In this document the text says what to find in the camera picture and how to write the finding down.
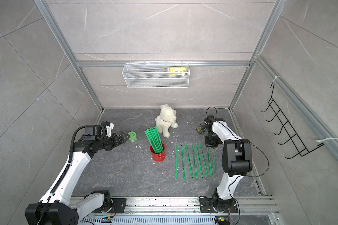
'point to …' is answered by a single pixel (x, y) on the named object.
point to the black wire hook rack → (288, 128)
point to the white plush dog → (166, 120)
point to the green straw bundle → (153, 135)
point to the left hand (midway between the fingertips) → (125, 137)
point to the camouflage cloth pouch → (201, 129)
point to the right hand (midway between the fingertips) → (214, 146)
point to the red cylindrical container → (158, 157)
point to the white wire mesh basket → (157, 75)
